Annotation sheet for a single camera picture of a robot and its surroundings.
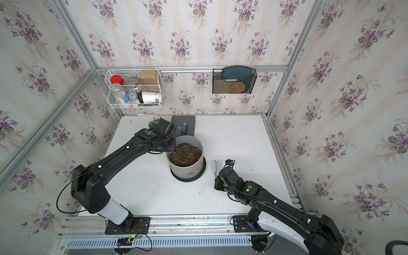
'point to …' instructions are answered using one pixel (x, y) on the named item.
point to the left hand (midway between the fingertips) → (175, 148)
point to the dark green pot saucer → (189, 179)
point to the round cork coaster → (237, 87)
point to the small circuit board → (124, 241)
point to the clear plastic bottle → (118, 92)
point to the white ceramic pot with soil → (187, 160)
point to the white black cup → (149, 97)
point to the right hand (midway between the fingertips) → (216, 180)
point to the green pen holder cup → (153, 122)
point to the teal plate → (242, 74)
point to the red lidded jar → (117, 79)
